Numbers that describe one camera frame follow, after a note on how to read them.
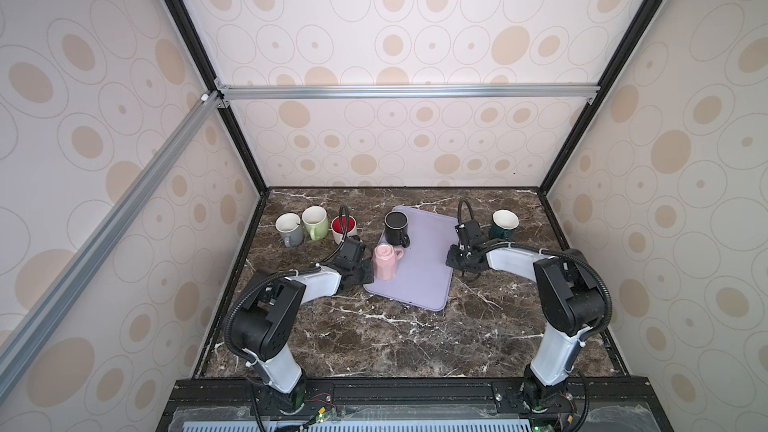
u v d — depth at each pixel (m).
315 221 0.98
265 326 0.46
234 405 0.73
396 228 0.97
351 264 0.75
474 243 0.77
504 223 1.00
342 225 1.03
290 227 0.97
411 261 0.98
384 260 0.88
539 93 0.93
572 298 0.50
